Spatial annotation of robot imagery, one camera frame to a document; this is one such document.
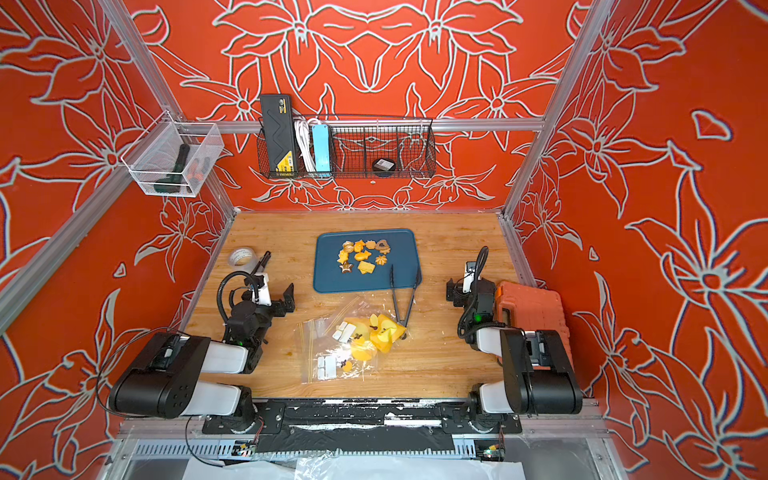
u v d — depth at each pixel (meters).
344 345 0.81
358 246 1.07
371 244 1.07
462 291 0.81
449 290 0.85
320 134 0.90
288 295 0.83
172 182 0.79
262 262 1.03
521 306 0.88
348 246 1.06
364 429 0.73
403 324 0.87
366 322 0.85
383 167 0.95
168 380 0.43
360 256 1.04
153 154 0.80
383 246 1.06
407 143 1.00
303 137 0.88
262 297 0.77
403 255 1.07
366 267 1.01
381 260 1.03
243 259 1.06
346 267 1.01
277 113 0.85
